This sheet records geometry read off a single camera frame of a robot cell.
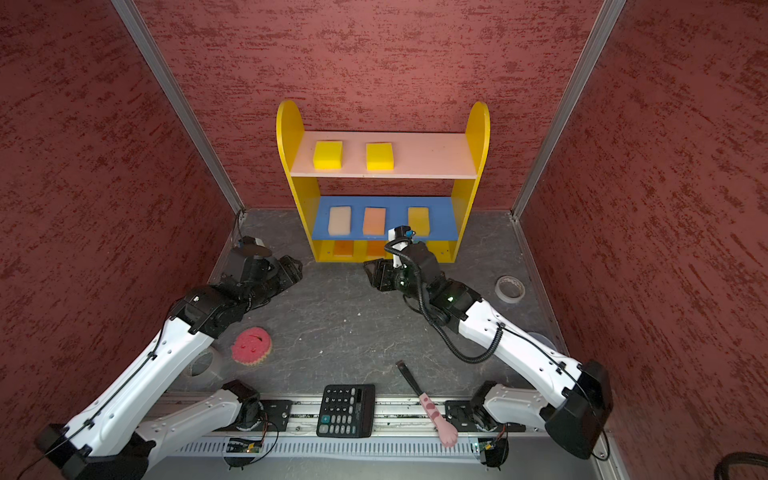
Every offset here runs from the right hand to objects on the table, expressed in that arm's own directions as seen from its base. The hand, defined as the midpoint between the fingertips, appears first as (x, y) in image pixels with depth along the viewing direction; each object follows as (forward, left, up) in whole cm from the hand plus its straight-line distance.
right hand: (369, 272), depth 71 cm
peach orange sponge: (+26, 0, -10) cm, 28 cm away
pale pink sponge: (+28, +11, -11) cm, 32 cm away
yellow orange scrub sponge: (+26, +11, -24) cm, 37 cm away
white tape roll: (+9, -45, -26) cm, 53 cm away
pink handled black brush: (-31, -18, -26) cm, 44 cm away
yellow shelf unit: (+49, +8, -14) cm, 52 cm away
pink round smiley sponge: (-9, +35, -23) cm, 43 cm away
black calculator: (-26, +7, -25) cm, 36 cm away
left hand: (+1, +19, -2) cm, 19 cm away
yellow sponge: (+28, -16, -12) cm, 34 cm away
